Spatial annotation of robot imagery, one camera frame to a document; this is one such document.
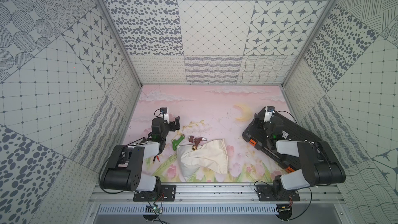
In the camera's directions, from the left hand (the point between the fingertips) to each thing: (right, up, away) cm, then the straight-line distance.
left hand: (168, 114), depth 92 cm
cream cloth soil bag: (+26, -22, -9) cm, 35 cm away
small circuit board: (-2, -41, -21) cm, 46 cm away
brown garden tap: (+15, -14, -3) cm, 21 cm away
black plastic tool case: (+73, -10, -4) cm, 73 cm away
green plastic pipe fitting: (+4, -17, -1) cm, 17 cm away
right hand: (+58, -1, +2) cm, 58 cm away
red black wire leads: (-6, -24, -7) cm, 26 cm away
